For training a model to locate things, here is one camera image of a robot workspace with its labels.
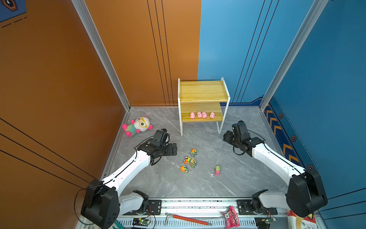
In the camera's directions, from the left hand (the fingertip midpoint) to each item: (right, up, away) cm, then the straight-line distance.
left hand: (171, 146), depth 85 cm
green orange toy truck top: (+14, -5, +6) cm, 16 cm away
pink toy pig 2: (+17, +20, +6) cm, 27 cm away
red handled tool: (+9, -34, -15) cm, 38 cm away
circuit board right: (+50, -33, -16) cm, 62 cm away
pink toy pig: (+13, +19, +6) cm, 24 cm away
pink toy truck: (+27, -14, -2) cm, 31 cm away
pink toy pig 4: (+26, +19, +6) cm, 32 cm away
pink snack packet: (+32, -33, -16) cm, 49 cm away
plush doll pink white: (-24, +13, +15) cm, 31 cm away
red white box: (+61, -32, -19) cm, 71 cm away
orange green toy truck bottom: (+8, -13, 0) cm, 15 cm away
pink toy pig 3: (+21, +19, +6) cm, 29 cm away
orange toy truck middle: (+9, -9, +2) cm, 13 cm away
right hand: (+34, +6, +2) cm, 34 cm away
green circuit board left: (-14, -35, -15) cm, 40 cm away
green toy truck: (+13, -10, +2) cm, 17 cm away
